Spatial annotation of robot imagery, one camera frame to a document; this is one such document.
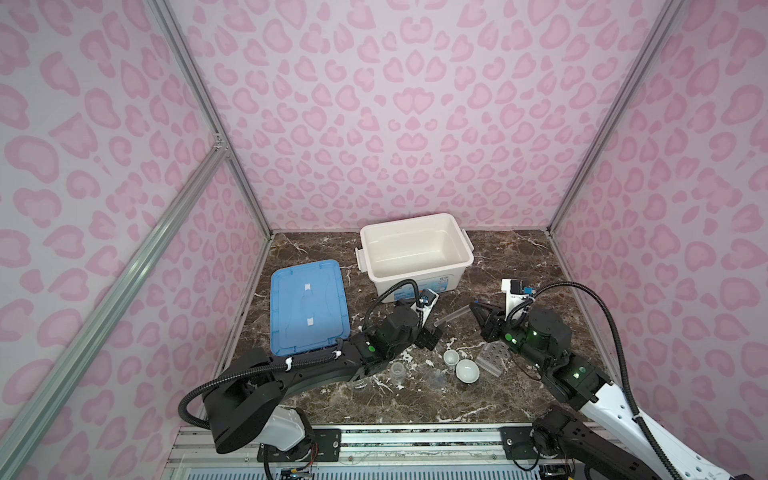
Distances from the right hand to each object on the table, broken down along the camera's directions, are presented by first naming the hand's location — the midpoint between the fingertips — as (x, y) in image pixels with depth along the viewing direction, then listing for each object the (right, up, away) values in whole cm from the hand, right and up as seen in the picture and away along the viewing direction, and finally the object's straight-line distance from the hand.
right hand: (472, 304), depth 70 cm
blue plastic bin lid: (-47, -6, +28) cm, 55 cm away
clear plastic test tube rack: (+10, -17, +15) cm, 25 cm away
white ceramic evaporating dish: (+2, -21, +14) cm, 25 cm away
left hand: (-8, -2, +9) cm, 12 cm away
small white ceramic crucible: (-2, -18, +16) cm, 24 cm away
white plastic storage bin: (-4, +13, +39) cm, 42 cm away
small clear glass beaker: (-18, -19, +8) cm, 27 cm away
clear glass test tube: (-3, -4, +6) cm, 8 cm away
